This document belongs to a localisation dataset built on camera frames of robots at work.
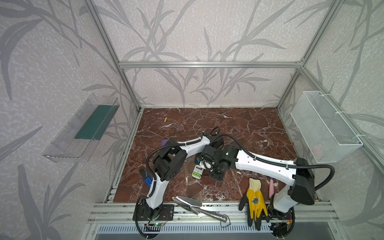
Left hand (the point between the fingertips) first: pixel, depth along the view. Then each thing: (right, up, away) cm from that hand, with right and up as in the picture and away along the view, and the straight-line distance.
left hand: (205, 158), depth 91 cm
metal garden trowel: (-9, -20, -15) cm, 26 cm away
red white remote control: (-5, -6, -6) cm, 10 cm away
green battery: (-5, -7, -7) cm, 11 cm away
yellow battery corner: (-30, +24, +20) cm, 44 cm away
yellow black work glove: (+25, -17, -17) cm, 34 cm away
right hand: (+3, -1, -15) cm, 15 cm away
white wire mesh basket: (+51, +17, -29) cm, 61 cm away
